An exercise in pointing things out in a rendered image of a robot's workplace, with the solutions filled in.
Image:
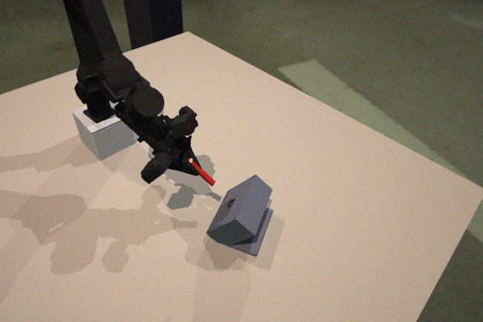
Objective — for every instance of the red peg with grey band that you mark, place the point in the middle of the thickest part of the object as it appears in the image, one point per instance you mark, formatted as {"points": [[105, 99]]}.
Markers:
{"points": [[202, 174]]}

